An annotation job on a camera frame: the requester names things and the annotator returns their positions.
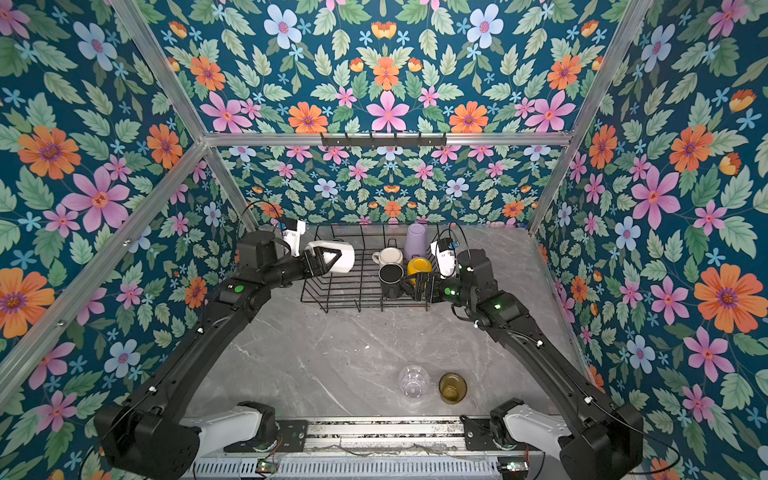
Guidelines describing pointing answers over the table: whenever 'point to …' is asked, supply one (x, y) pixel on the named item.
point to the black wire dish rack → (360, 290)
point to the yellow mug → (418, 265)
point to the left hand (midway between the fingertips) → (334, 247)
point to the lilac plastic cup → (415, 241)
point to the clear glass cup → (414, 381)
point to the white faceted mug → (345, 263)
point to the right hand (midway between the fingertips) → (414, 277)
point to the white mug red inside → (388, 255)
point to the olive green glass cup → (452, 387)
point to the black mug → (391, 277)
